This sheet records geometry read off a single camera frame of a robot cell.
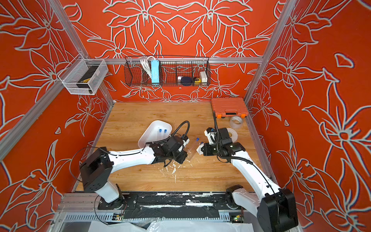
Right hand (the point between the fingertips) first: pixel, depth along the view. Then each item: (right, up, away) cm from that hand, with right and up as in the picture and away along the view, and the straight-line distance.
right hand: (199, 149), depth 79 cm
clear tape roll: (+31, +14, +27) cm, 44 cm away
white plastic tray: (-29, +8, +22) cm, 37 cm away
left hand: (-6, -4, +3) cm, 8 cm away
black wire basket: (-15, +50, +18) cm, 55 cm away
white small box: (+4, +43, +11) cm, 45 cm away
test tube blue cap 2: (-22, +8, +21) cm, 32 cm away
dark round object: (-7, +42, +16) cm, 46 cm away
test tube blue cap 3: (0, +4, +9) cm, 10 cm away
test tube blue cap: (-26, +8, +22) cm, 35 cm away
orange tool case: (+30, +26, +38) cm, 55 cm away
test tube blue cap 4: (+3, +1, +16) cm, 16 cm away
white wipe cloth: (0, 0, 0) cm, 0 cm away
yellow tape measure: (+1, +42, +15) cm, 45 cm away
